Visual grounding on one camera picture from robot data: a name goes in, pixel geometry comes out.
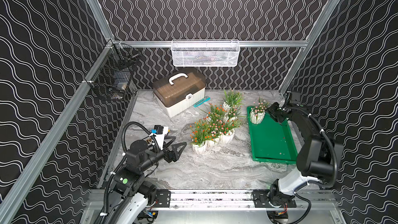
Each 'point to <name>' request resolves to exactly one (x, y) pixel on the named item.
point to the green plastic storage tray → (272, 141)
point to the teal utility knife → (205, 99)
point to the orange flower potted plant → (199, 136)
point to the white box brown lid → (177, 91)
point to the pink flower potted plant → (257, 112)
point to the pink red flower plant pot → (221, 130)
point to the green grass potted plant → (232, 97)
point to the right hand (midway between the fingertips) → (268, 110)
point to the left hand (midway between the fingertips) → (180, 139)
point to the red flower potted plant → (216, 111)
